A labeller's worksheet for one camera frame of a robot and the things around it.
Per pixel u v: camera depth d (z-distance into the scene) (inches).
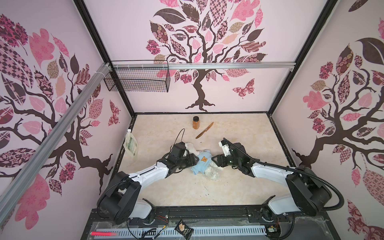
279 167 20.5
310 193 17.0
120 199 16.6
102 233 27.2
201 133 42.1
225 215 30.0
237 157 27.3
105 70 32.7
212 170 31.8
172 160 26.4
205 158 33.8
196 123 41.8
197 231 27.5
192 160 30.1
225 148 31.4
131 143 35.7
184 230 27.2
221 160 30.3
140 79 48.0
